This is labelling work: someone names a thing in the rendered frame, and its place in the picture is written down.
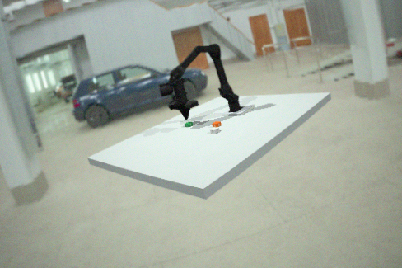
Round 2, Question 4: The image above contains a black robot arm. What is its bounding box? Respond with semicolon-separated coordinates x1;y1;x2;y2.
160;44;243;112

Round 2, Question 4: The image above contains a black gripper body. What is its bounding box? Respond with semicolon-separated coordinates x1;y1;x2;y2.
174;91;198;109

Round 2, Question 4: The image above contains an orange digit block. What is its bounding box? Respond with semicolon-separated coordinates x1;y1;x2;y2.
212;121;222;127

